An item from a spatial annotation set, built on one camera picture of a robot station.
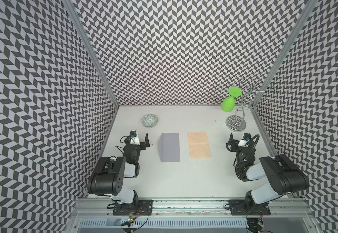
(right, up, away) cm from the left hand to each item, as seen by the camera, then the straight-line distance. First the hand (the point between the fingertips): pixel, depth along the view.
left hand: (140, 134), depth 91 cm
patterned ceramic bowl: (+3, +8, +17) cm, 19 cm away
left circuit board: (+2, -37, -24) cm, 44 cm away
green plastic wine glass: (+54, +19, -4) cm, 57 cm away
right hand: (+62, -1, -2) cm, 62 cm away
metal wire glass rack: (+67, +6, +14) cm, 69 cm away
